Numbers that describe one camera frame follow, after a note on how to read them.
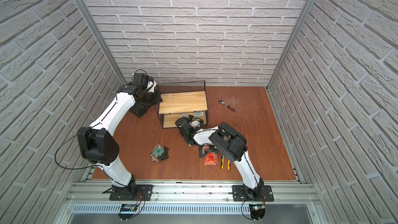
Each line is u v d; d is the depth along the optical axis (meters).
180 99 0.94
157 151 0.87
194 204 0.71
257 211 0.70
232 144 0.55
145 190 0.73
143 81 0.68
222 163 0.83
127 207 0.73
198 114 1.00
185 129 0.75
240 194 0.73
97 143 0.46
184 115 1.00
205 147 0.89
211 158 0.83
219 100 1.10
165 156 0.85
